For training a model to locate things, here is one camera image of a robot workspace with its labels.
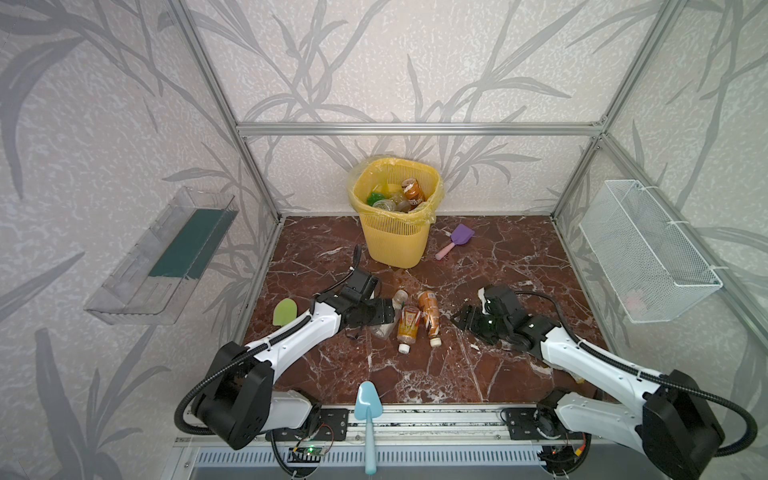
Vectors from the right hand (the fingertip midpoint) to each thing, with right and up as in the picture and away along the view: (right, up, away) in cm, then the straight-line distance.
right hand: (456, 314), depth 83 cm
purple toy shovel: (+7, +23, +32) cm, 40 cm away
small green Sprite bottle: (-25, +36, +15) cm, 46 cm away
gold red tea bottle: (-14, -4, +1) cm, 15 cm away
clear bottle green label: (-21, -5, +2) cm, 22 cm away
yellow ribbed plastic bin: (-17, +35, +18) cm, 43 cm away
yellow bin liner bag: (-22, +43, +16) cm, 51 cm away
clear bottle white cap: (-21, +34, +19) cm, 44 cm away
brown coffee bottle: (-7, +1, +5) cm, 9 cm away
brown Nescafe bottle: (-12, +37, +15) cm, 42 cm away
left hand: (-19, +2, +2) cm, 20 cm away
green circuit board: (-37, -29, -13) cm, 49 cm away
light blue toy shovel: (-24, -22, -7) cm, 34 cm away
